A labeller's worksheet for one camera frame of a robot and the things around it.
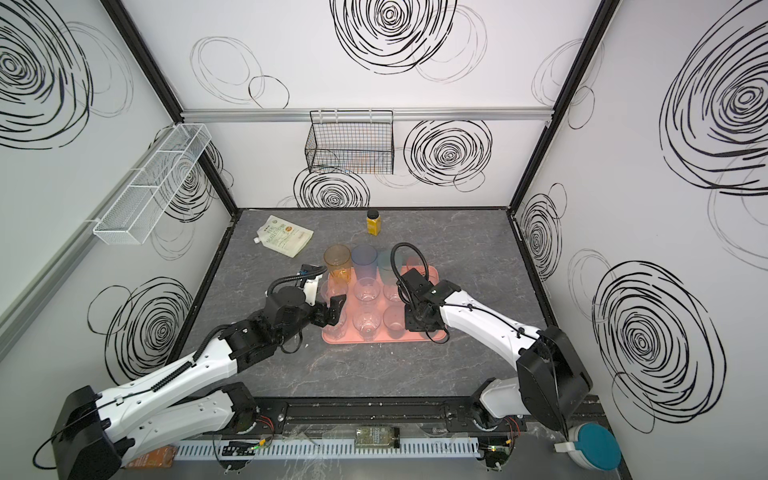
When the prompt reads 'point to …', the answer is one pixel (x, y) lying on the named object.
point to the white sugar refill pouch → (283, 236)
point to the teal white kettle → (592, 446)
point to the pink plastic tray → (344, 332)
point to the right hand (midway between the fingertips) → (409, 326)
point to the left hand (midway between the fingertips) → (334, 292)
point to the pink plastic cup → (415, 262)
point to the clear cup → (366, 320)
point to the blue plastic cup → (364, 257)
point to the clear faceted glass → (334, 287)
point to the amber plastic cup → (337, 258)
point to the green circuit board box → (377, 437)
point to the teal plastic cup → (386, 273)
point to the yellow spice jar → (373, 222)
